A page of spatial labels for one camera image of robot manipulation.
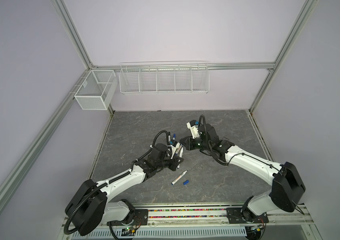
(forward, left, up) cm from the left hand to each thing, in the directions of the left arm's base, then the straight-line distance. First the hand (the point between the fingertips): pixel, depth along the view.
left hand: (182, 161), depth 80 cm
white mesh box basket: (+49, +54, +12) cm, 73 cm away
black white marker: (+22, +7, -10) cm, 25 cm away
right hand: (+8, 0, +7) cm, 11 cm away
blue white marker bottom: (+26, +3, -13) cm, 29 cm away
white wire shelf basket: (+52, +7, +18) cm, 56 cm away
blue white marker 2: (-5, +2, -12) cm, 13 cm away
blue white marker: (+2, +2, +10) cm, 10 cm away
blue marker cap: (-8, -2, -12) cm, 14 cm away
